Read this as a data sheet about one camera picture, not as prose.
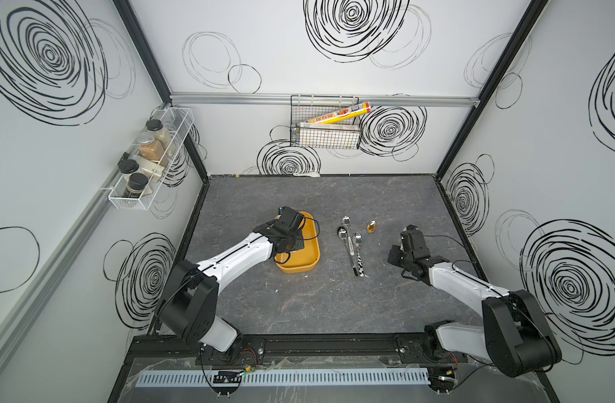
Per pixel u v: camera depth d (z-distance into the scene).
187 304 0.43
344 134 0.87
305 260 0.93
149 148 0.70
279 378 0.96
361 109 0.89
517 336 0.42
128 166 0.62
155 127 0.73
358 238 0.97
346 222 1.02
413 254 0.69
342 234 0.99
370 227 1.01
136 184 0.61
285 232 0.66
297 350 0.75
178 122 0.98
